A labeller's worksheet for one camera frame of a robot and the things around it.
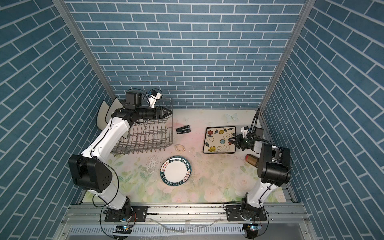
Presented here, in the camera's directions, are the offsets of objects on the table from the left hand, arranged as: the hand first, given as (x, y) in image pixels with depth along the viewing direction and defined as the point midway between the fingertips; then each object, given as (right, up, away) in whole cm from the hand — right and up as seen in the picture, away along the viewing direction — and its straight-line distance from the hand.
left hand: (173, 113), depth 78 cm
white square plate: (-46, -1, +12) cm, 48 cm away
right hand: (+35, -16, +17) cm, 42 cm away
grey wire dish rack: (-21, -14, +27) cm, 37 cm away
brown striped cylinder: (+47, -29, +13) cm, 57 cm away
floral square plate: (+26, -17, +21) cm, 37 cm away
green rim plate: (0, -33, +7) cm, 34 cm away
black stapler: (+3, -10, +27) cm, 29 cm away
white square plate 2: (-42, +6, +19) cm, 46 cm away
